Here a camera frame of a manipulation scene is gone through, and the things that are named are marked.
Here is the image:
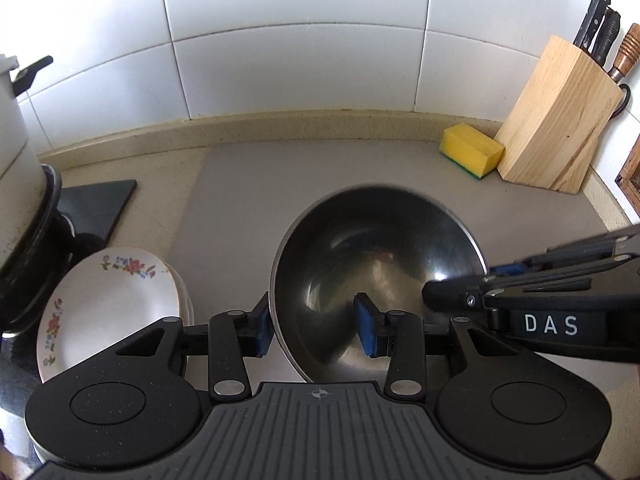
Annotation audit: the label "large steel bowl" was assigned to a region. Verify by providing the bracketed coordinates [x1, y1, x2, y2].
[269, 184, 487, 382]

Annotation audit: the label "small floral pink-rimmed plate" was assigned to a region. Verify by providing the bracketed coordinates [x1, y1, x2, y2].
[36, 247, 180, 382]

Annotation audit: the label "white plate red flowers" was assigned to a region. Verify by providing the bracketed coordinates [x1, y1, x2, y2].
[165, 262, 194, 325]

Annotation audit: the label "yellow green sponge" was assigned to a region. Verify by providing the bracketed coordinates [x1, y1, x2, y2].
[439, 124, 504, 179]

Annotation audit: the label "wooden knife block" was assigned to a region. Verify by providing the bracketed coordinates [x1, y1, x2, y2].
[495, 36, 623, 194]

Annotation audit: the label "black gas stove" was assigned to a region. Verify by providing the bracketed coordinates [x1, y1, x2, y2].
[1, 165, 137, 415]

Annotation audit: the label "large aluminium steamer pot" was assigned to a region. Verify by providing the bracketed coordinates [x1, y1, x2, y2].
[0, 55, 53, 266]

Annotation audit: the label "brown wooden knife handle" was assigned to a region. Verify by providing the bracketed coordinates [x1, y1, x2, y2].
[608, 23, 640, 84]

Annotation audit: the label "black knife handle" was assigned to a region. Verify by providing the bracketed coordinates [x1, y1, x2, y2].
[591, 8, 620, 66]
[573, 0, 611, 51]

